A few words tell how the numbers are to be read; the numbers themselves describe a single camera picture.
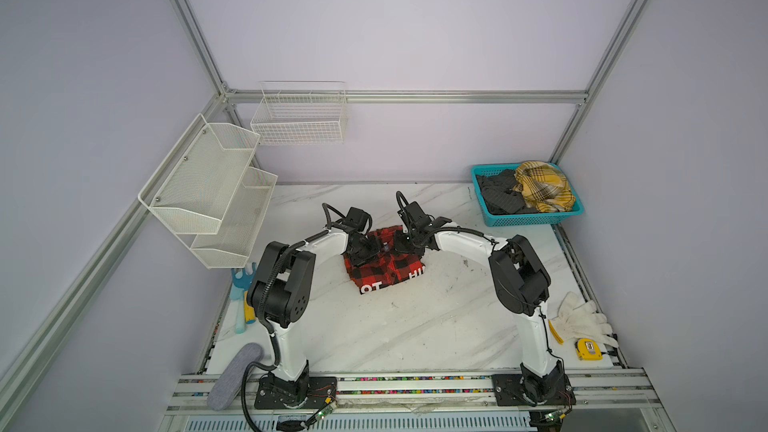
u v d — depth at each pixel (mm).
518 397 730
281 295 500
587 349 789
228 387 719
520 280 540
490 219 1018
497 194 1045
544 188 1041
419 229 761
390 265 913
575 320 855
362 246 837
